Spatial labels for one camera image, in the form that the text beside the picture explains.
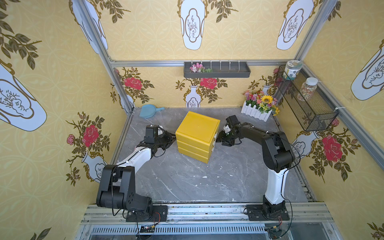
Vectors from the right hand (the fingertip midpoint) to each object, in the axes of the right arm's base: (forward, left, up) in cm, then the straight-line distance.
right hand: (221, 139), depth 100 cm
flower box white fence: (+23, -26, +2) cm, 35 cm away
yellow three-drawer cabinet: (-12, +16, +20) cm, 28 cm away
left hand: (-5, +31, +10) cm, 33 cm away
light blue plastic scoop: (+27, +57, -2) cm, 63 cm away
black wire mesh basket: (+9, -47, +25) cm, 54 cm away
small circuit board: (-51, +39, -4) cm, 64 cm away
